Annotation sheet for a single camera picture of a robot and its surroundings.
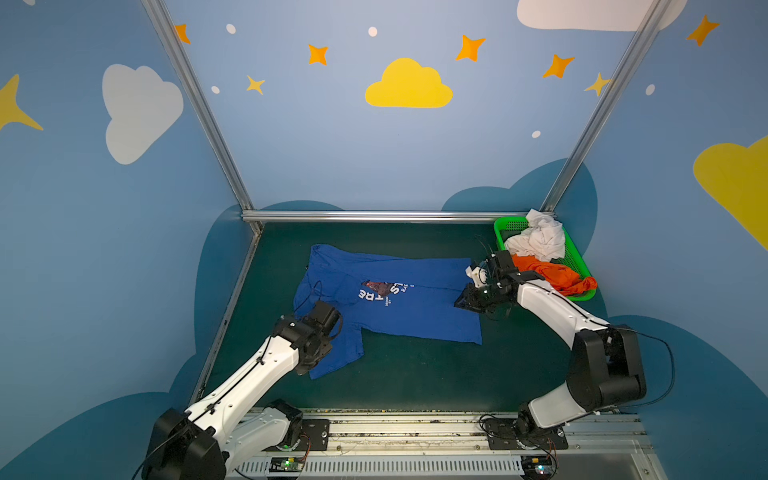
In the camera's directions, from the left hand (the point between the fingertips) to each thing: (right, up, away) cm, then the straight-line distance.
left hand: (323, 353), depth 81 cm
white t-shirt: (+74, +33, +23) cm, 84 cm away
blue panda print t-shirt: (+24, +13, +21) cm, 34 cm away
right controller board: (+54, -25, -10) cm, 60 cm away
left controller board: (-7, -24, -9) cm, 27 cm away
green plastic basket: (+64, +38, +33) cm, 82 cm away
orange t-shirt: (+73, +19, +12) cm, 77 cm away
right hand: (+40, +13, +8) cm, 43 cm away
